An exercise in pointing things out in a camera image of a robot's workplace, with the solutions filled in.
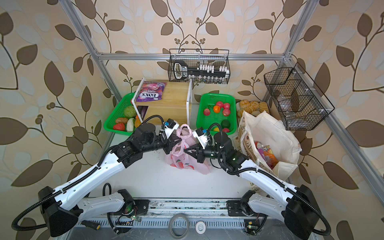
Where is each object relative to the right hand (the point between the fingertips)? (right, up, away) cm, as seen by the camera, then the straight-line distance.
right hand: (185, 151), depth 69 cm
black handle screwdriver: (-44, -34, 0) cm, 55 cm away
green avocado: (+25, +12, +36) cm, 45 cm away
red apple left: (+12, +20, +43) cm, 49 cm away
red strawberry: (-47, +10, +31) cm, 57 cm away
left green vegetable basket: (-52, +20, +39) cm, 68 cm away
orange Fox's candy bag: (+45, -5, +12) cm, 47 cm away
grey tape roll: (-7, -35, +2) cm, 36 cm away
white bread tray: (+49, +24, +44) cm, 70 cm away
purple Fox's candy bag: (-19, +30, +10) cm, 37 cm away
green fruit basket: (+28, +28, +46) cm, 61 cm away
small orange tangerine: (+20, +23, +43) cm, 53 cm away
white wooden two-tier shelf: (-9, +25, +10) cm, 29 cm away
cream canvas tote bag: (+38, +11, +15) cm, 43 cm away
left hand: (-2, +7, 0) cm, 7 cm away
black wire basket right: (+57, +22, +4) cm, 61 cm away
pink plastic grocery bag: (-4, -6, +10) cm, 12 cm away
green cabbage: (-43, +21, +36) cm, 60 cm away
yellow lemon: (+19, +8, +33) cm, 38 cm away
